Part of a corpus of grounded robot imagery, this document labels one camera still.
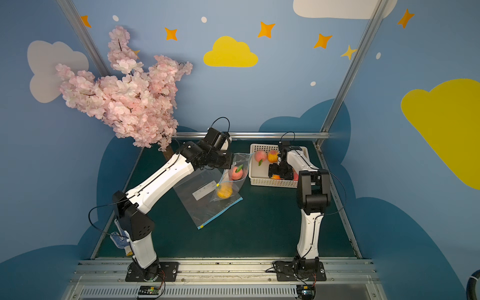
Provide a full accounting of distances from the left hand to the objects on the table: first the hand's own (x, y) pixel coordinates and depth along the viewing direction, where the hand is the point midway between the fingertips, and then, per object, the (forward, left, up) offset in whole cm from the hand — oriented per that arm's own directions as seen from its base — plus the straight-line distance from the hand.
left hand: (232, 159), depth 80 cm
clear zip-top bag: (-2, +20, -26) cm, 33 cm away
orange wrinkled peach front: (+4, -22, -18) cm, 29 cm away
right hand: (+7, -25, -22) cm, 34 cm away
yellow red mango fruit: (-6, +4, -16) cm, 18 cm away
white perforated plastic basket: (+9, -14, -25) cm, 30 cm away
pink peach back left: (+19, -15, -20) cm, 32 cm away
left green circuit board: (-46, +31, -27) cm, 61 cm away
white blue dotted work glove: (-28, +49, -25) cm, 62 cm away
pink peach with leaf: (+3, -2, -15) cm, 16 cm away
